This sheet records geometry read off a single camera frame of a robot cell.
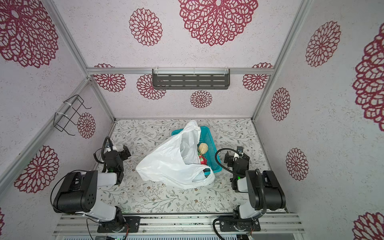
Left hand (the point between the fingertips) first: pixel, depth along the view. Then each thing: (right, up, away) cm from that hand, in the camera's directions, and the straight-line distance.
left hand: (117, 151), depth 92 cm
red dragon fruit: (+53, -5, -6) cm, 54 cm away
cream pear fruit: (+54, +1, +5) cm, 54 cm away
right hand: (+74, 0, -1) cm, 74 cm away
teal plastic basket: (+56, +9, +13) cm, 58 cm away
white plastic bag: (+38, -5, -13) cm, 40 cm away
